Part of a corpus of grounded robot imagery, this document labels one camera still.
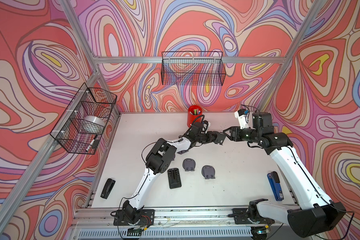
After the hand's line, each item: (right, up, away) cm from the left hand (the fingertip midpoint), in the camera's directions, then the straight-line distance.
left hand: (220, 139), depth 94 cm
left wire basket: (-76, +7, -22) cm, 79 cm away
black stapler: (-65, -26, -14) cm, 71 cm away
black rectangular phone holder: (-29, -22, -10) cm, 38 cm away
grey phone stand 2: (-20, -16, -2) cm, 26 cm away
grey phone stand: (-24, -8, +2) cm, 26 cm away
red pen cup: (-15, +17, +12) cm, 26 cm away
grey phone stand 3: (-9, -19, -6) cm, 22 cm away
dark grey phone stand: (-2, +1, -5) cm, 6 cm away
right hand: (-2, +4, -20) cm, 20 cm away
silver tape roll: (-67, +9, -24) cm, 72 cm away
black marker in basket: (-69, 0, -22) cm, 72 cm away
